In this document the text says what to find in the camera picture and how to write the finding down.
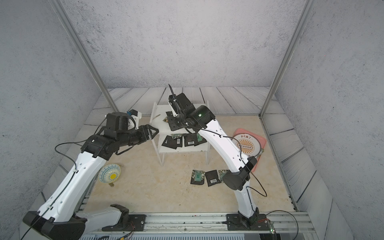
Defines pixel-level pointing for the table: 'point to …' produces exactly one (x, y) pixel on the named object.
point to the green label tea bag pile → (168, 113)
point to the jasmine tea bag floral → (197, 177)
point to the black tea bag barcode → (212, 177)
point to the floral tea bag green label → (222, 172)
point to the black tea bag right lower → (199, 139)
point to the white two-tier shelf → (157, 112)
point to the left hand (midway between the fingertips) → (157, 132)
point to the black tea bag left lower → (173, 143)
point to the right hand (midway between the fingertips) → (173, 121)
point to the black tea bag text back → (190, 139)
